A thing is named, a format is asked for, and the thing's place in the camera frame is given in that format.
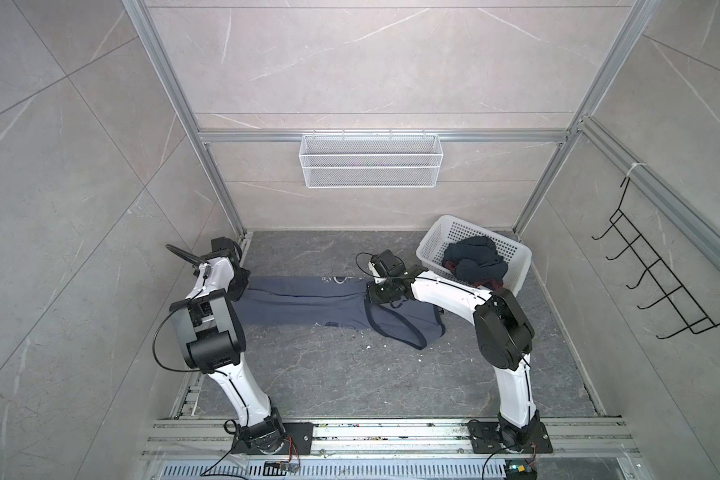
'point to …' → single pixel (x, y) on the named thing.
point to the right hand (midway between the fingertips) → (369, 293)
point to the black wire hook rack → (696, 320)
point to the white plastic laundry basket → (446, 230)
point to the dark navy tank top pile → (475, 260)
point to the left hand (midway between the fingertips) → (238, 279)
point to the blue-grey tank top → (333, 302)
